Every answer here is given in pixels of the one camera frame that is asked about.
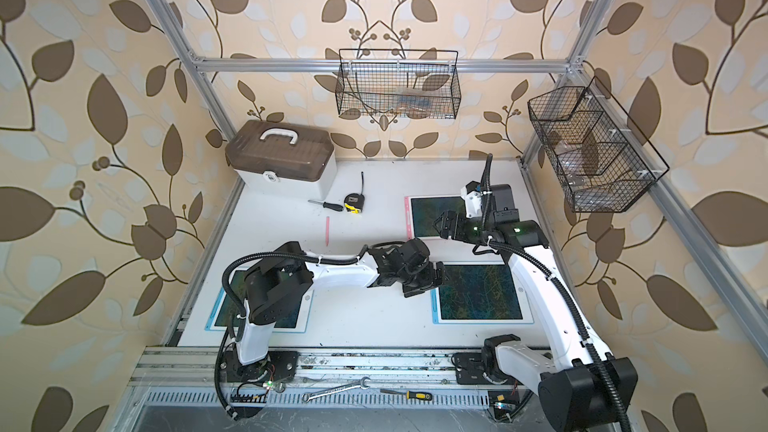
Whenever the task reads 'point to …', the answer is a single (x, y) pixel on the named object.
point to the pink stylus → (327, 230)
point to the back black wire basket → (398, 83)
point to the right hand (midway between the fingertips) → (447, 227)
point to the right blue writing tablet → (481, 292)
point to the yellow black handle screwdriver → (426, 396)
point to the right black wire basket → (604, 162)
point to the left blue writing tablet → (238, 289)
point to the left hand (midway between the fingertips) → (441, 281)
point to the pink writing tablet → (421, 211)
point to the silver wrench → (306, 397)
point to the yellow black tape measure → (354, 203)
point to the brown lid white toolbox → (287, 159)
